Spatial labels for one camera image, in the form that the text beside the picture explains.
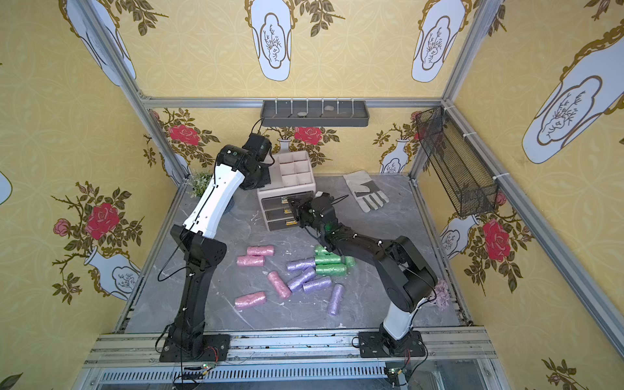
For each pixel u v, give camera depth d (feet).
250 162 1.99
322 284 2.76
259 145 2.23
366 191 3.76
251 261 2.95
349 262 2.96
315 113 2.96
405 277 1.55
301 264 2.90
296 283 2.80
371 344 2.46
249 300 2.63
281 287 2.74
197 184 3.04
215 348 2.39
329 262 2.96
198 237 1.79
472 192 2.74
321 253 3.03
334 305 2.63
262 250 3.03
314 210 2.25
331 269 2.87
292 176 2.86
